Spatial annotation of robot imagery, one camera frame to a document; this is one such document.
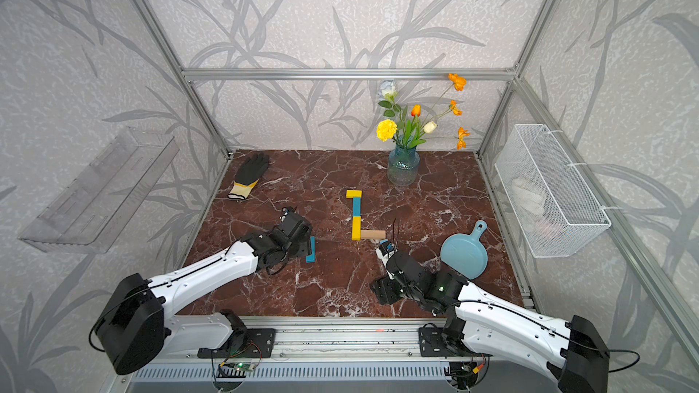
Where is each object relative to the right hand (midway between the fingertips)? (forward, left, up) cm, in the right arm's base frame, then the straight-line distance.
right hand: (378, 281), depth 77 cm
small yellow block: (+36, +8, -6) cm, 38 cm away
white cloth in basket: (+18, -43, +16) cm, 49 cm away
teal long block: (+10, +22, -7) cm, 25 cm away
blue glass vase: (+42, -11, +3) cm, 43 cm away
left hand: (+12, +23, 0) cm, 26 cm away
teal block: (+30, +7, -7) cm, 32 cm away
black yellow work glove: (+49, +53, -7) cm, 73 cm away
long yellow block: (+21, +7, -7) cm, 23 cm away
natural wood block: (+18, +1, -7) cm, 20 cm away
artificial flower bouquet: (+50, -12, +14) cm, 53 cm away
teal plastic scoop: (+12, -31, -9) cm, 34 cm away
